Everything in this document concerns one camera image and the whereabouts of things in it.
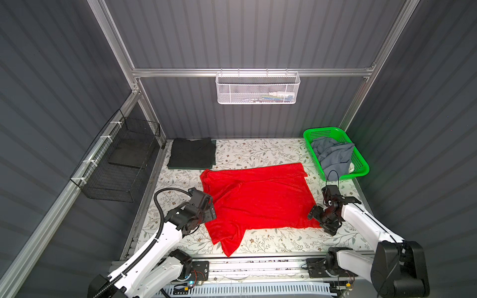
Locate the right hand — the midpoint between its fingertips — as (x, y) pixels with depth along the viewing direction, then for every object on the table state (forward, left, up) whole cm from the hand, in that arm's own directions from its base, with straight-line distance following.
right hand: (317, 224), depth 85 cm
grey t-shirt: (+32, -13, +11) cm, 36 cm away
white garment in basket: (+30, -25, +2) cm, 39 cm away
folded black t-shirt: (+40, +68, +4) cm, 79 cm away
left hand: (+2, +50, +9) cm, 51 cm away
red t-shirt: (+17, +18, -4) cm, 25 cm away
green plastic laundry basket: (+54, -8, +4) cm, 55 cm away
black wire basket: (+13, +87, +27) cm, 92 cm away
